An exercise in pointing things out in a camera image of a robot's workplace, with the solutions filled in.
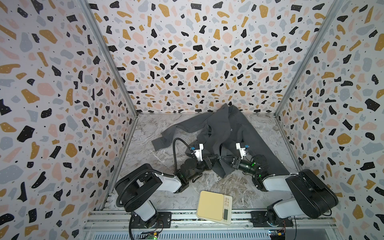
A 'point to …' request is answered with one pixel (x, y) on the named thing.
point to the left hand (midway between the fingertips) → (220, 155)
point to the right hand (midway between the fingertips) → (221, 157)
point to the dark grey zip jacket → (227, 135)
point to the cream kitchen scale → (215, 207)
